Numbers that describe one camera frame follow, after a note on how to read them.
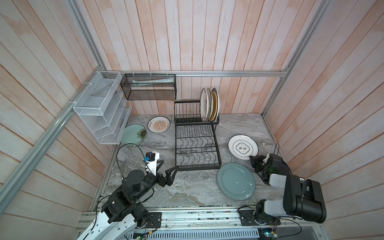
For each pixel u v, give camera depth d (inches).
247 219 28.7
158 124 45.0
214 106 31.4
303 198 17.3
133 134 43.2
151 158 21.9
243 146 38.6
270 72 37.0
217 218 29.9
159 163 27.0
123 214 18.6
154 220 28.8
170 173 22.8
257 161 32.5
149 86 41.0
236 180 34.6
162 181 22.8
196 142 39.9
